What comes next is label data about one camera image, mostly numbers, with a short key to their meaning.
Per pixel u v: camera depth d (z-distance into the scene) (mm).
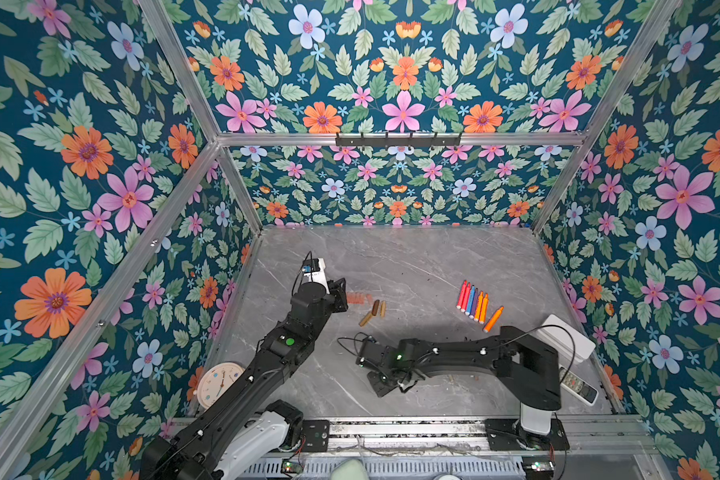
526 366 491
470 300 985
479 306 963
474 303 980
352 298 983
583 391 797
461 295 989
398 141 930
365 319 946
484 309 958
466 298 985
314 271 651
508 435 704
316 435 736
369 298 994
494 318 941
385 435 750
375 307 966
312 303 556
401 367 590
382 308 961
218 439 415
